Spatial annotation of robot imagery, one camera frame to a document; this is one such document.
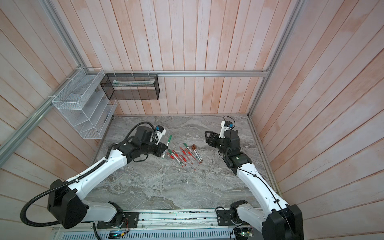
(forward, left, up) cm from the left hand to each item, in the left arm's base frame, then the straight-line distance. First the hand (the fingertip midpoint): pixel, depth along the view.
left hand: (166, 152), depth 80 cm
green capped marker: (+6, -3, -16) cm, 18 cm away
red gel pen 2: (+8, -4, -17) cm, 20 cm away
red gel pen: (+7, 0, -17) cm, 18 cm away
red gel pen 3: (+9, -9, -17) cm, 22 cm away
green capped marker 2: (+17, -9, -18) cm, 26 cm away
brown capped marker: (+9, -18, -16) cm, 26 cm away
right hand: (+8, -23, +7) cm, 25 cm away
